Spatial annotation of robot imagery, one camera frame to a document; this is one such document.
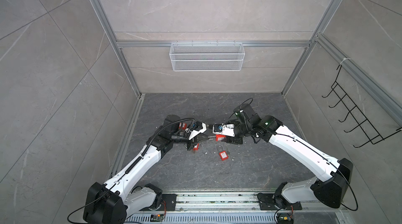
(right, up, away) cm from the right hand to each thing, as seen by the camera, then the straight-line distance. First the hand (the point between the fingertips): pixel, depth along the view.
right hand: (223, 130), depth 75 cm
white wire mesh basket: (-7, +44, +26) cm, 52 cm away
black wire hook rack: (+55, +6, -13) cm, 57 cm away
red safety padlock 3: (-14, -12, +15) cm, 24 cm away
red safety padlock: (+2, -16, +13) cm, 21 cm away
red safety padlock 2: (-3, -2, -5) cm, 6 cm away
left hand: (-8, -1, -2) cm, 9 cm away
